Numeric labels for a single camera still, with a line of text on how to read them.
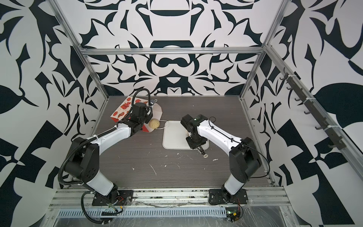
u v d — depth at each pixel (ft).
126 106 3.24
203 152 2.49
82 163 1.48
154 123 3.21
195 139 2.30
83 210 2.25
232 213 2.33
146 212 2.13
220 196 2.43
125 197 2.43
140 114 2.30
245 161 1.47
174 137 3.22
